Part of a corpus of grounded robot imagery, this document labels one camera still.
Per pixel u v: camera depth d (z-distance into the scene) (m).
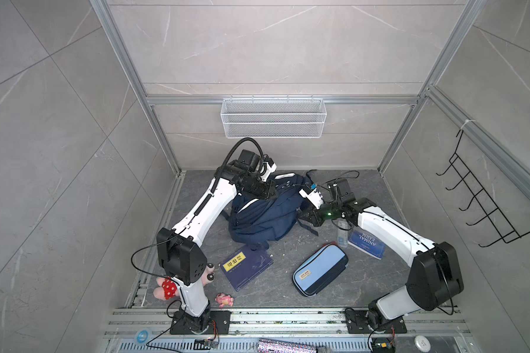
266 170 0.70
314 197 0.74
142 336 0.71
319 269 0.82
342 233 0.95
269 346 0.67
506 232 0.58
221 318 0.75
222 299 0.76
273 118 1.01
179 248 0.45
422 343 0.69
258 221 0.76
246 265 0.86
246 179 0.59
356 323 0.73
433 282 0.43
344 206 0.64
